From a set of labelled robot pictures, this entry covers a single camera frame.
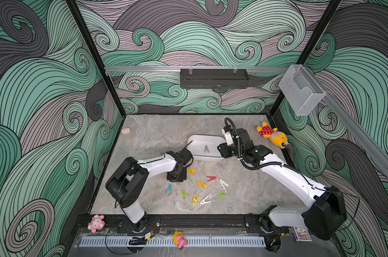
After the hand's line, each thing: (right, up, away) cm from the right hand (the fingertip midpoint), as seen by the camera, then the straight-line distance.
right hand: (220, 146), depth 81 cm
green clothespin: (-19, -24, 0) cm, 31 cm away
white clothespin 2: (-9, -28, -2) cm, 29 cm away
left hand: (-21, -19, +6) cm, 29 cm away
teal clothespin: (-27, -23, +2) cm, 35 cm away
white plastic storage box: (-11, -1, +21) cm, 24 cm away
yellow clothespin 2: (-13, -27, -2) cm, 31 cm away
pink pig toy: (-58, -34, -10) cm, 68 cm away
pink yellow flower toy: (-20, -38, -14) cm, 46 cm away
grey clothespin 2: (-6, -4, +19) cm, 20 cm away
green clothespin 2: (+1, -25, 0) cm, 25 cm away
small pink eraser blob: (-61, +8, +29) cm, 68 cm away
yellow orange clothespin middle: (-9, -22, +4) cm, 24 cm away
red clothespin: (-4, -19, +7) cm, 20 cm away
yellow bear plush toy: (+39, +3, +19) cm, 44 cm away
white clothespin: (+2, -21, +4) cm, 21 cm away
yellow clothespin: (-15, -16, +9) cm, 23 cm away
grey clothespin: (+2, -12, +11) cm, 17 cm away
